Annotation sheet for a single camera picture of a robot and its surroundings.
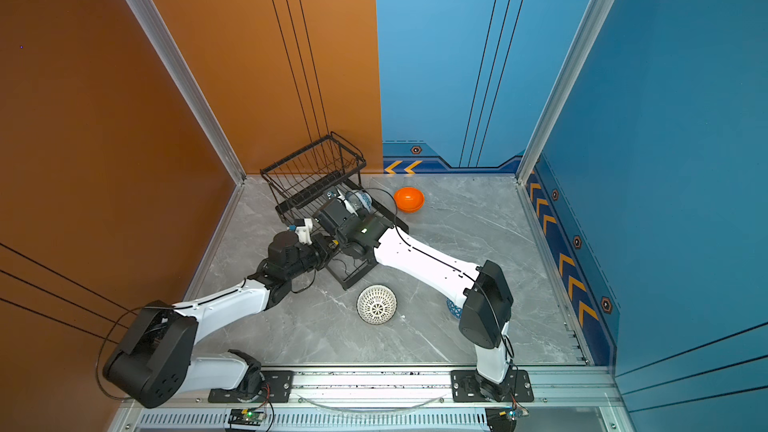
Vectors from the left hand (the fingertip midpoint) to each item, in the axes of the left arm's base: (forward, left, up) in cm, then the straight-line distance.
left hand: (347, 236), depth 83 cm
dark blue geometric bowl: (-15, -31, -15) cm, 38 cm away
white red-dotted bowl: (-13, -8, -15) cm, 22 cm away
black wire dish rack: (+30, +16, -11) cm, 36 cm away
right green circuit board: (-39, -42, -15) cm, 59 cm away
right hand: (+1, -2, +6) cm, 6 cm away
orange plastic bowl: (+25, -18, -13) cm, 33 cm away
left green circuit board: (-40, +22, -17) cm, 49 cm away
